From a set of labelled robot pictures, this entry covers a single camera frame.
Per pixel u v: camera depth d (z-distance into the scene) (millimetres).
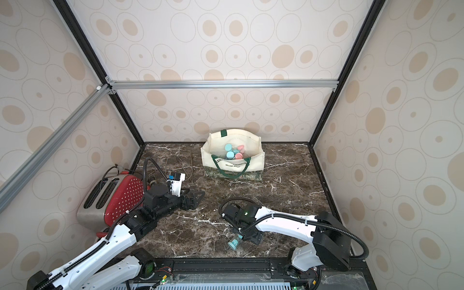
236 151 1029
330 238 417
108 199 744
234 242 780
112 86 910
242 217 574
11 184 514
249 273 731
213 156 877
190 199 671
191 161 1085
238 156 969
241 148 1029
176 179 659
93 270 448
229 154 998
